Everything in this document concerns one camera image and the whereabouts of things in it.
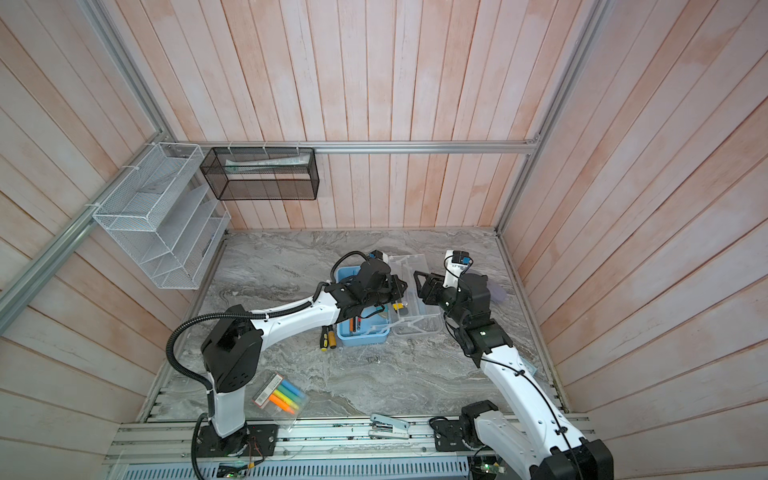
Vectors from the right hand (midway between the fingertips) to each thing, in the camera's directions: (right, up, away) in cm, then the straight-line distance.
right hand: (421, 273), depth 77 cm
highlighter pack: (-38, -34, +2) cm, 51 cm away
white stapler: (-9, -39, -3) cm, 40 cm away
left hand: (-3, -5, +7) cm, 9 cm away
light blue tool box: (-15, -19, +18) cm, 30 cm away
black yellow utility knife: (-5, -10, +10) cm, 16 cm away
